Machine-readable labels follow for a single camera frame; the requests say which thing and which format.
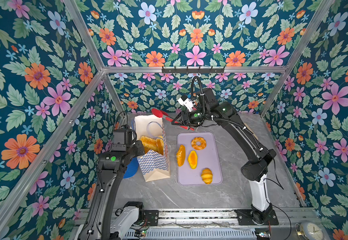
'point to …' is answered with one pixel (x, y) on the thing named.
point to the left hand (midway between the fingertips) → (140, 141)
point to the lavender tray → (207, 158)
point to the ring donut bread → (203, 145)
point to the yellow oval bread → (192, 159)
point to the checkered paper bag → (154, 166)
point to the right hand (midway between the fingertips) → (174, 121)
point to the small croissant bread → (207, 175)
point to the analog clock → (311, 230)
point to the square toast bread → (154, 144)
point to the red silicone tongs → (161, 113)
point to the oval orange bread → (180, 155)
